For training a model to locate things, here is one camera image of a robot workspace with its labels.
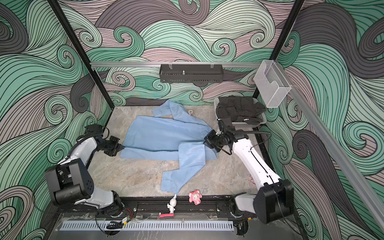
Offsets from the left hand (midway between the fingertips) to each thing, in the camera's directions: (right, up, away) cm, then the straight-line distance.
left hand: (126, 143), depth 87 cm
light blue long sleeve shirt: (+25, +3, +16) cm, 30 cm away
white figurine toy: (+29, -28, -14) cm, 43 cm away
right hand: (+45, +3, -8) cm, 46 cm away
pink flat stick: (+28, -30, -19) cm, 45 cm away
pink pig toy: (+41, -25, -12) cm, 50 cm away
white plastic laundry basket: (+90, +16, +16) cm, 92 cm away
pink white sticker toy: (+73, -19, -5) cm, 76 cm away
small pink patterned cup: (+39, +20, +23) cm, 49 cm away
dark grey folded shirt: (+77, +22, +23) cm, 83 cm away
